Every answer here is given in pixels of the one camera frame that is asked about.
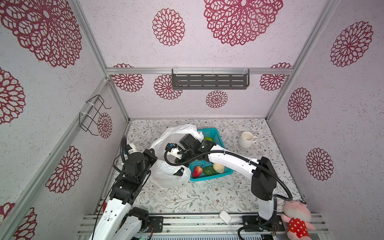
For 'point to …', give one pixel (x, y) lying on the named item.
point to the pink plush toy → (298, 214)
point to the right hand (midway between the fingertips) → (172, 163)
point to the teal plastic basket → (214, 135)
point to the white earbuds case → (225, 216)
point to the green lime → (208, 139)
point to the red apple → (197, 170)
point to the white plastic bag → (162, 173)
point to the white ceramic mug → (246, 139)
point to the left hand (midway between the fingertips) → (155, 151)
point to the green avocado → (209, 170)
